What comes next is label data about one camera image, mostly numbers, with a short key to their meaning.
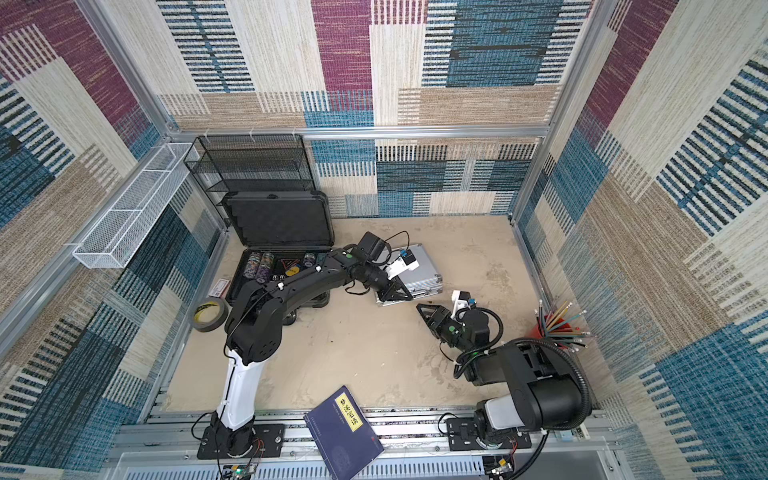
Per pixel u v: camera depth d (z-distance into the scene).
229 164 1.05
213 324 0.92
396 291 0.80
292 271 1.03
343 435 0.75
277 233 1.02
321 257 1.05
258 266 1.03
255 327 0.53
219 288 1.02
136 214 0.76
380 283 0.79
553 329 0.83
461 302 0.83
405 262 0.79
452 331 0.77
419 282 0.91
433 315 0.80
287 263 1.05
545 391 0.44
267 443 0.73
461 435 0.73
